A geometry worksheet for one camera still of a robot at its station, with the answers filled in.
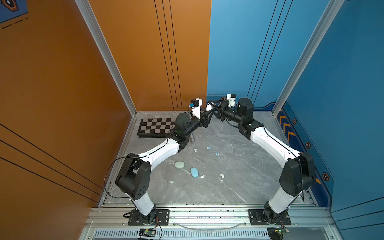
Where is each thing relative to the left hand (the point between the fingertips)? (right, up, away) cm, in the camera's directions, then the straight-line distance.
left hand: (211, 107), depth 76 cm
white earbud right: (+8, -39, +11) cm, 41 cm away
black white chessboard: (-37, -11, +30) cm, 48 cm away
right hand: (-2, +1, -1) cm, 3 cm away
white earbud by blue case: (-4, -39, +11) cm, 41 cm away
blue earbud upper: (+1, -24, +23) cm, 33 cm away
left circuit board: (-32, -62, -4) cm, 69 cm away
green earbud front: (-22, -42, +9) cm, 48 cm away
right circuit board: (+31, -60, -6) cm, 68 cm away
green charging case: (-18, -33, +13) cm, 40 cm away
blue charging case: (-9, -37, +11) cm, 40 cm away
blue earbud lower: (+5, -27, +20) cm, 34 cm away
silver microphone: (-11, -18, +26) cm, 34 cm away
